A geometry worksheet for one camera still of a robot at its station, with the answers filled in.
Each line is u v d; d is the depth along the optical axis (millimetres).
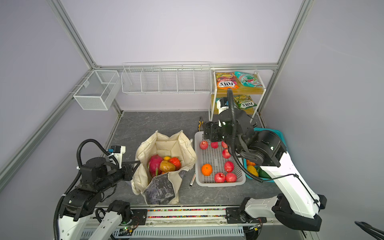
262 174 830
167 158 873
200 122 1119
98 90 959
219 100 482
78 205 427
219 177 808
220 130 474
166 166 764
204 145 952
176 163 826
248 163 863
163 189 690
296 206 359
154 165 789
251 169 845
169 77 979
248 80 862
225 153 913
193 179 850
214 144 962
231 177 807
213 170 886
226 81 866
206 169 845
